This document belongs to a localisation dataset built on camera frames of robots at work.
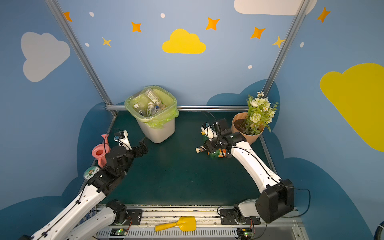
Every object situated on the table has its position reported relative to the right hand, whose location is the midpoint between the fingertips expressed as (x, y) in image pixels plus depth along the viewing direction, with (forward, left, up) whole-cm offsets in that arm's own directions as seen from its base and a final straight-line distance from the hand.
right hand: (210, 142), depth 82 cm
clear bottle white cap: (+20, +44, +5) cm, 49 cm away
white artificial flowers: (+15, -28, +9) cm, 33 cm away
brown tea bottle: (+4, +7, -17) cm, 19 cm away
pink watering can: (-5, +65, -7) cm, 65 cm away
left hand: (-6, +36, +8) cm, 37 cm away
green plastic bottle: (-6, -3, -2) cm, 7 cm away
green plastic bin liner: (+26, +36, +2) cm, 44 cm away
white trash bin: (+8, +33, -4) cm, 34 cm away
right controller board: (-39, -18, -20) cm, 47 cm away
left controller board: (-42, +44, -18) cm, 64 cm away
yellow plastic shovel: (-37, +12, -17) cm, 43 cm away
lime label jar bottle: (+24, +39, +3) cm, 46 cm away
